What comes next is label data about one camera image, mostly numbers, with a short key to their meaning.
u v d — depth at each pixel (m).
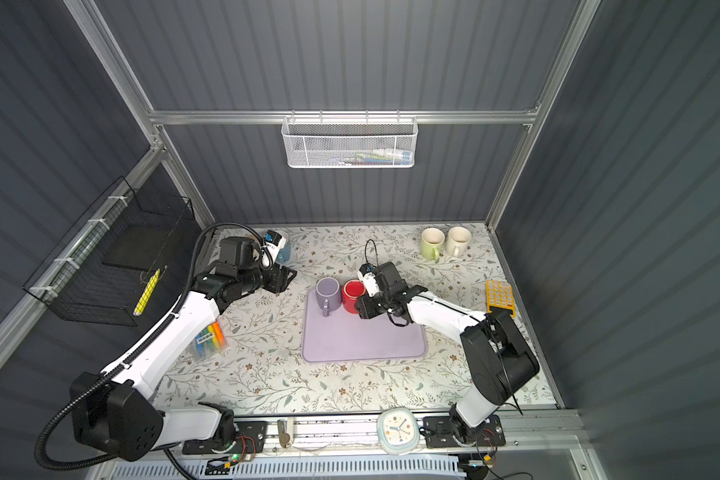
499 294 0.99
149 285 0.70
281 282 0.72
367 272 0.81
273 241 0.71
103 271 0.72
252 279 0.67
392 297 0.69
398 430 0.72
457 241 1.04
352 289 0.92
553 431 0.75
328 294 0.91
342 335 0.96
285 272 0.72
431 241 1.05
